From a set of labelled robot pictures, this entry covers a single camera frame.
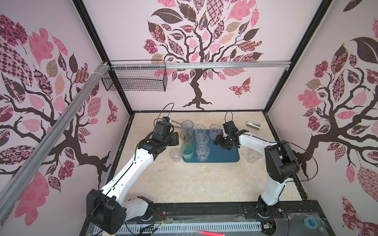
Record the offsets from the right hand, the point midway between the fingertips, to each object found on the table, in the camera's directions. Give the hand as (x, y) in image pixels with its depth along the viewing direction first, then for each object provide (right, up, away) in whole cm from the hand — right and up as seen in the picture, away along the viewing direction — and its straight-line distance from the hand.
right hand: (216, 142), depth 95 cm
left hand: (-27, +4, -16) cm, 31 cm away
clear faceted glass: (-10, +1, +2) cm, 10 cm away
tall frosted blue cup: (-19, +12, +4) cm, 23 cm away
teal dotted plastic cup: (-20, -5, -3) cm, 20 cm away
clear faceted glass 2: (-9, -7, -1) cm, 11 cm away
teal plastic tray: (0, -7, -4) cm, 8 cm away
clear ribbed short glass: (0, +8, +6) cm, 10 cm away
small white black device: (+31, +11, +14) cm, 36 cm away
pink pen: (-7, -40, -27) cm, 49 cm away
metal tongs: (-26, +12, +13) cm, 31 cm away
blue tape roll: (+43, -37, -25) cm, 62 cm away
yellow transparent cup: (-20, +4, -3) cm, 21 cm away
